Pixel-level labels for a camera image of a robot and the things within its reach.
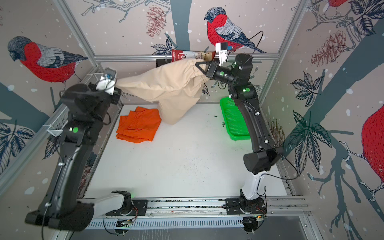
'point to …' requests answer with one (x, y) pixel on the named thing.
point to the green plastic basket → (236, 125)
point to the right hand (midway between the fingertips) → (190, 71)
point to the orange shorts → (140, 125)
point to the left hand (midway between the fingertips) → (107, 78)
